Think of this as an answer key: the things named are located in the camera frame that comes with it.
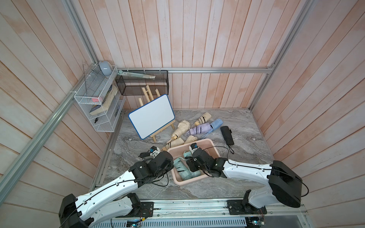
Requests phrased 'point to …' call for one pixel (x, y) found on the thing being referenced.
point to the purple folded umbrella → (201, 128)
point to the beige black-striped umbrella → (178, 141)
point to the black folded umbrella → (228, 137)
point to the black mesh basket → (132, 85)
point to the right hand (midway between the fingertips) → (188, 160)
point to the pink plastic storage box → (207, 145)
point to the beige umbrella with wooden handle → (183, 126)
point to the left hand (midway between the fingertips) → (172, 165)
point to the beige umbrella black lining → (190, 138)
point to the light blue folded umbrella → (215, 125)
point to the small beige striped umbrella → (203, 119)
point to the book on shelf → (99, 109)
